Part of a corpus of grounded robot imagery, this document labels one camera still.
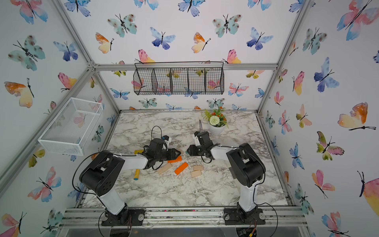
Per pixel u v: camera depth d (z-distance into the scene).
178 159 0.90
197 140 0.88
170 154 0.83
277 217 0.70
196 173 0.89
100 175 0.48
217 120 0.93
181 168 0.91
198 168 0.91
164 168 0.89
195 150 0.86
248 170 0.50
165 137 0.87
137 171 0.87
